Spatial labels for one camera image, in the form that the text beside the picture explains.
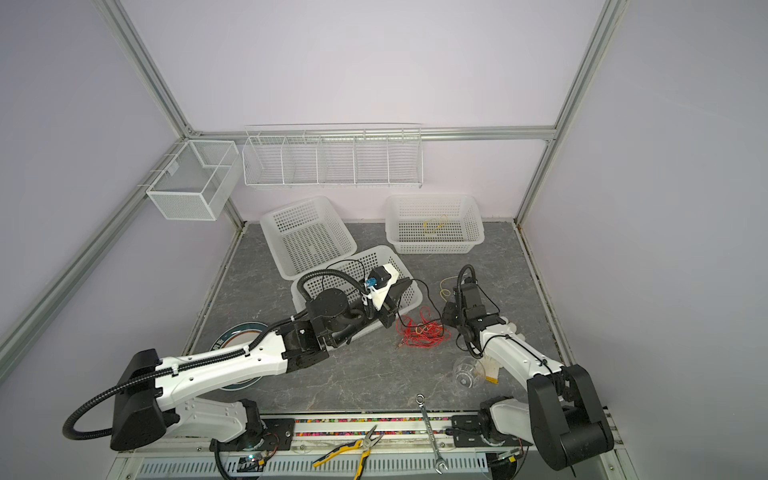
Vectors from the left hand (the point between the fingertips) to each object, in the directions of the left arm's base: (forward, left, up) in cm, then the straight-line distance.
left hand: (409, 284), depth 63 cm
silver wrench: (-29, -5, -33) cm, 44 cm away
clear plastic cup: (-10, -17, -32) cm, 38 cm away
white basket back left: (+45, +36, -32) cm, 66 cm away
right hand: (+7, -15, -28) cm, 32 cm away
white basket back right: (+48, -15, -32) cm, 60 cm away
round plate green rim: (+6, +51, -33) cm, 61 cm away
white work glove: (-9, -24, -32) cm, 41 cm away
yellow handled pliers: (-25, +12, -30) cm, 41 cm away
